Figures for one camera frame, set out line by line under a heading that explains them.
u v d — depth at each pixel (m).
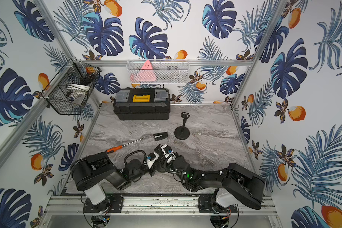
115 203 0.75
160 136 1.00
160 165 0.77
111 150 0.93
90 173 0.48
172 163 0.69
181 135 1.03
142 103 1.00
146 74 0.90
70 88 0.78
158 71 0.93
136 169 0.67
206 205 0.74
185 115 0.88
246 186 0.44
